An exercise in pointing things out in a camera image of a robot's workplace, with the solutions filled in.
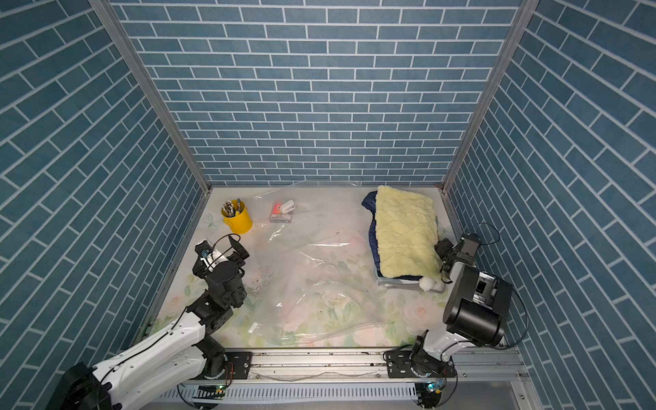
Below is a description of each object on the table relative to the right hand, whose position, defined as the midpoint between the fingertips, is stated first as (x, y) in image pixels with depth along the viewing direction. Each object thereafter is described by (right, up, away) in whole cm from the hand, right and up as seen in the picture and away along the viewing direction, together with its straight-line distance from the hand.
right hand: (445, 247), depth 95 cm
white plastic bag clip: (-62, +15, +13) cm, 65 cm away
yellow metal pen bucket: (-79, +9, +4) cm, 80 cm away
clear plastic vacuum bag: (-50, -11, 0) cm, 51 cm away
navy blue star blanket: (-28, +17, +3) cm, 33 cm away
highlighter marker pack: (-67, +11, +13) cm, 69 cm away
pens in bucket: (-80, +14, -4) cm, 82 cm away
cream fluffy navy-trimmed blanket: (-13, -9, -16) cm, 23 cm away
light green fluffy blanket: (-17, +6, -10) cm, 21 cm away
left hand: (-75, +4, -18) cm, 77 cm away
